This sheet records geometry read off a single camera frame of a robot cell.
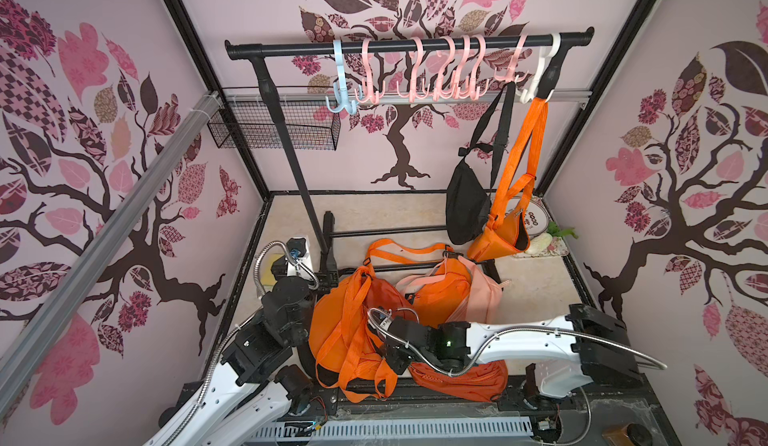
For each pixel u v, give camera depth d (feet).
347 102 1.87
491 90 2.00
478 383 2.36
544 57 1.81
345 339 2.61
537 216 3.66
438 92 1.90
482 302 2.66
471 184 2.88
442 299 2.91
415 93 1.93
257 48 1.62
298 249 1.72
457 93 1.87
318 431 2.28
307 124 2.61
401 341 1.77
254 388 1.51
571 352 1.39
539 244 3.27
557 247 3.39
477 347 1.65
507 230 2.96
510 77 1.97
